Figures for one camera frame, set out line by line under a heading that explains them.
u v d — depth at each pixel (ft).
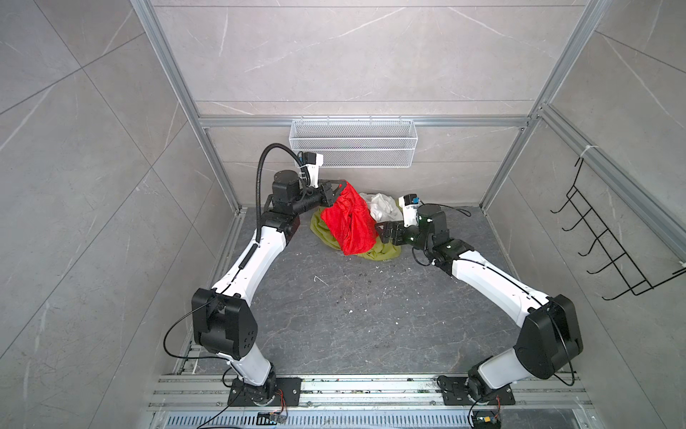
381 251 3.27
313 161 2.18
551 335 1.40
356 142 3.31
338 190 2.40
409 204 2.35
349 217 2.66
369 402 2.39
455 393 2.39
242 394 2.33
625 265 2.11
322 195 2.20
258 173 1.82
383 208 3.29
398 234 2.36
